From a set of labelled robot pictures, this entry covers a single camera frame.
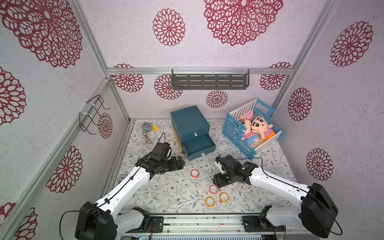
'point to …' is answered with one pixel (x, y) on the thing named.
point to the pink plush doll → (249, 137)
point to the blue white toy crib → (233, 131)
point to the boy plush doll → (259, 125)
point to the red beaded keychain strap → (147, 139)
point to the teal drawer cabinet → (193, 129)
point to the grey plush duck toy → (147, 127)
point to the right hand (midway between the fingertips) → (221, 181)
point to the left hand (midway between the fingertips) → (178, 165)
